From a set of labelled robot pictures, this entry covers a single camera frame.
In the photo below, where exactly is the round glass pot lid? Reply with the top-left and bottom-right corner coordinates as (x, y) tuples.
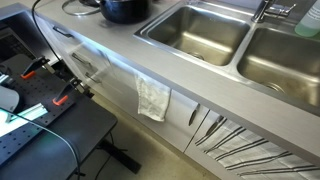
(61, 0), (102, 17)

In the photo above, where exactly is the black cooking pot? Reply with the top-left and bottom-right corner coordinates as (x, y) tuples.
(79, 0), (152, 25)

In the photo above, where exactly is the white hanging dish towel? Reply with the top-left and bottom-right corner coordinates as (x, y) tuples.
(134, 73), (172, 123)

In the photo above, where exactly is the grey kitchen cabinet front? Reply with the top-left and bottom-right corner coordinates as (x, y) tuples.
(34, 13), (320, 180)

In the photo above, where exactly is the round sink drain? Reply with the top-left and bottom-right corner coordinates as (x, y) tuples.
(262, 81), (287, 95)
(187, 51), (205, 61)

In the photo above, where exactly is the black table foot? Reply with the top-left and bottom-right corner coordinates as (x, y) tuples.
(96, 138), (143, 175)

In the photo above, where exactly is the black work table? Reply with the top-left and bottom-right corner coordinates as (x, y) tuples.
(0, 53), (118, 180)

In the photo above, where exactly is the stainless steel double sink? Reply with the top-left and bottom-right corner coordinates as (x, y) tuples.
(133, 0), (320, 117)

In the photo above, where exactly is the grey striped hanging towel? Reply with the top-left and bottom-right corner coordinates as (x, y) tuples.
(194, 116), (320, 180)

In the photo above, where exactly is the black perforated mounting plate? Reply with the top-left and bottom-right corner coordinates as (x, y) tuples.
(0, 54), (76, 168)

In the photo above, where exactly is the chrome sink faucet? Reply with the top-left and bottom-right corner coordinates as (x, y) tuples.
(251, 0), (297, 24)

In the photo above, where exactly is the dark built-in appliance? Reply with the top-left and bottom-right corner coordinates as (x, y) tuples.
(0, 22), (38, 63)

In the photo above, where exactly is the green soap bottle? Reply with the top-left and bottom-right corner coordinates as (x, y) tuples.
(294, 0), (320, 38)

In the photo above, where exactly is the metal cabinet door handle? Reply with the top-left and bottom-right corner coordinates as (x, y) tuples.
(205, 114), (225, 137)
(187, 103), (201, 127)

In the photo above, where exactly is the metal drawer handle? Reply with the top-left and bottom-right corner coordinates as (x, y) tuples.
(84, 71), (103, 85)
(52, 25), (74, 39)
(71, 52), (93, 68)

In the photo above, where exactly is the black clamp orange handle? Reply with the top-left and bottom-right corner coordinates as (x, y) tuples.
(51, 77), (92, 107)
(19, 55), (56, 81)

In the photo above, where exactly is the thin grey cable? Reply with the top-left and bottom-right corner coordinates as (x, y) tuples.
(0, 108), (82, 180)

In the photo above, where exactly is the aluminium profile rail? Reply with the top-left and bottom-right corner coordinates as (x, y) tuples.
(4, 102), (50, 125)

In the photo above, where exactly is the thick black cable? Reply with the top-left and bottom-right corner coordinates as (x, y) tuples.
(31, 0), (64, 64)

